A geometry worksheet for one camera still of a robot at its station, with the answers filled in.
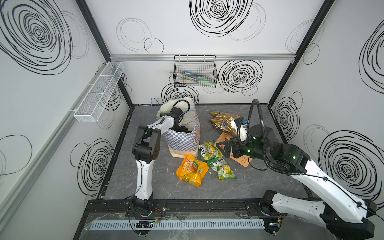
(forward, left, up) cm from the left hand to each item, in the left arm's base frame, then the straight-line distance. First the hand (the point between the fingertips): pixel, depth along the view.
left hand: (182, 133), depth 102 cm
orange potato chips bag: (-19, -38, +3) cm, 43 cm away
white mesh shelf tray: (-7, +42, +33) cm, 54 cm away
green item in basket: (+16, -11, +33) cm, 38 cm away
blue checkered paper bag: (-17, -4, +16) cm, 24 cm away
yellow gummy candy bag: (-27, -9, +5) cm, 29 cm away
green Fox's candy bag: (-27, -26, +5) cm, 38 cm away
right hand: (-24, -21, +31) cm, 45 cm away
